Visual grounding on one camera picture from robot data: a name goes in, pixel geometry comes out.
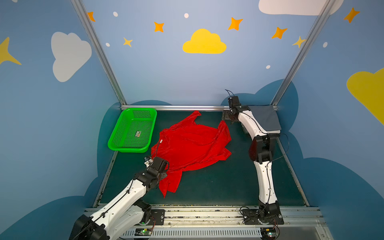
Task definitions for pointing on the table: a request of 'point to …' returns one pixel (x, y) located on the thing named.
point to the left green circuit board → (143, 232)
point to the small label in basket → (138, 133)
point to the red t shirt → (185, 145)
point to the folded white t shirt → (277, 131)
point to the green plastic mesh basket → (133, 130)
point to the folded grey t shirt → (266, 116)
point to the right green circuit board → (268, 233)
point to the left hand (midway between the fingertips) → (164, 172)
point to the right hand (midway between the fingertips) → (231, 114)
